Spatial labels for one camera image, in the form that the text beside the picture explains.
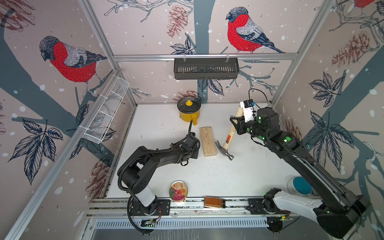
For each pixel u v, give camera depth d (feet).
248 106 1.90
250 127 1.90
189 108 3.50
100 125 2.78
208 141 3.10
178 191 2.49
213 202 2.40
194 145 2.45
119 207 2.48
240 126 1.95
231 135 2.35
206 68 3.41
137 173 1.49
